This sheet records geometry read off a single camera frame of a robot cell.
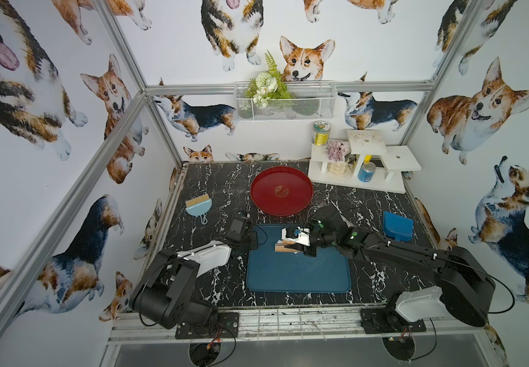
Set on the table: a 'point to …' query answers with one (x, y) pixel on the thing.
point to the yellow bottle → (368, 157)
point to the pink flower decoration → (336, 151)
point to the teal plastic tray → (271, 271)
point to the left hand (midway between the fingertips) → (252, 232)
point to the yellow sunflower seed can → (321, 133)
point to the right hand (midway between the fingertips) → (291, 229)
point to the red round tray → (281, 190)
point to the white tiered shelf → (364, 161)
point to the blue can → (366, 172)
